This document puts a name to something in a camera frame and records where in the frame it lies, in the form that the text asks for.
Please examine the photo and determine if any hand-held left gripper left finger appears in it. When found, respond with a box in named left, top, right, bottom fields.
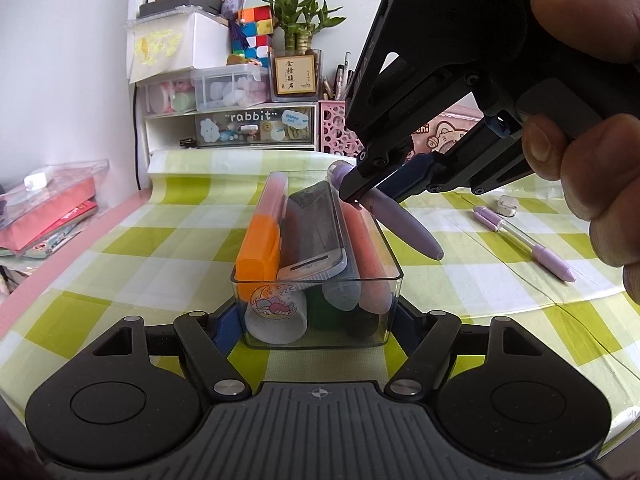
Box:
left=92, top=302, right=253, bottom=403

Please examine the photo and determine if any bunch of pens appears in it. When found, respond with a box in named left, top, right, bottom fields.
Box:
left=320, top=51, right=358, bottom=103

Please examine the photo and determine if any stack of books and folders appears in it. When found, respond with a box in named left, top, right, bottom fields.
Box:
left=0, top=177, right=98, bottom=256

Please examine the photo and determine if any green glue stick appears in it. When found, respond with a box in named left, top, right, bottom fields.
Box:
left=244, top=285, right=308, bottom=346

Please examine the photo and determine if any grey double-ended highlighter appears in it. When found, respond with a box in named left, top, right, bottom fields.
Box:
left=321, top=210, right=362, bottom=312

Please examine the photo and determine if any clear box with cotton pads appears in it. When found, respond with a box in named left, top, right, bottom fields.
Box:
left=191, top=65, right=271, bottom=113

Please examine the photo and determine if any lucky bamboo in glass pot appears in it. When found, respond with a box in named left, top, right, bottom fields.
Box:
left=262, top=0, right=346, bottom=102

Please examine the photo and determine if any black marker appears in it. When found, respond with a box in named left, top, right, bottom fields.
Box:
left=345, top=305, right=381, bottom=340

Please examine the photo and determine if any orange highlighter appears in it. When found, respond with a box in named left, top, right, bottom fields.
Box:
left=235, top=171, right=291, bottom=283

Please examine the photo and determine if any thick purple pen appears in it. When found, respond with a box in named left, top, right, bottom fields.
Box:
left=327, top=160, right=445, bottom=261

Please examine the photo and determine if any dark grey flat box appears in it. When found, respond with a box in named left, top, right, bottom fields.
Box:
left=139, top=0, right=223, bottom=17

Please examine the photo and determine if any green highlighter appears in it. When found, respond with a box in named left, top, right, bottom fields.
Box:
left=306, top=285, right=346, bottom=331

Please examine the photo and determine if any white drawer organizer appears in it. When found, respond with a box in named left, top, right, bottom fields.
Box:
left=142, top=102, right=321, bottom=151

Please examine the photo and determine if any pink highlighter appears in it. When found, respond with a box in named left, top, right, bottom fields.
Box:
left=340, top=200, right=393, bottom=313

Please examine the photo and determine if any stack of booklets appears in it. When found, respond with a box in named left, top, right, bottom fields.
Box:
left=0, top=210, right=101, bottom=261

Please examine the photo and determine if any clear plastic tray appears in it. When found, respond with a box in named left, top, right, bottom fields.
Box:
left=230, top=170, right=405, bottom=350

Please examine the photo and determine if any pink pencil case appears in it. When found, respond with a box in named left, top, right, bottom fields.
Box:
left=407, top=97, right=483, bottom=158

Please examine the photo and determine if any pink perforated pen holder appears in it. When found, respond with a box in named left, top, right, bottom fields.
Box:
left=317, top=101, right=366, bottom=156

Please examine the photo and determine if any black cable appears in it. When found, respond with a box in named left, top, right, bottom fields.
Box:
left=131, top=85, right=144, bottom=191

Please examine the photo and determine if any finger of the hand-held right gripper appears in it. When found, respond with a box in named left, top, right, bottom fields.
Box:
left=375, top=152, right=453, bottom=196
left=340, top=137, right=416, bottom=207

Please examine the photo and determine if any white storage box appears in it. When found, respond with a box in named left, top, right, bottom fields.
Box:
left=122, top=10, right=231, bottom=83

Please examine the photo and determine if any person's right hand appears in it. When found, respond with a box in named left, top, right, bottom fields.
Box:
left=522, top=0, right=640, bottom=306

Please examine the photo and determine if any green checked tablecloth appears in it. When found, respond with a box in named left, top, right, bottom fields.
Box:
left=0, top=147, right=640, bottom=461

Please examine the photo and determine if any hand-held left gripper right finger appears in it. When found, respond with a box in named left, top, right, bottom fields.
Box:
left=382, top=300, right=543, bottom=403

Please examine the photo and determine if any clear purple gel pen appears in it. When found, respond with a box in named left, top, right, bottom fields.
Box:
left=472, top=205, right=577, bottom=283

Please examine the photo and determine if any clear box with pastel items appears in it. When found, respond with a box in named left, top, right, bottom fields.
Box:
left=139, top=77, right=197, bottom=116

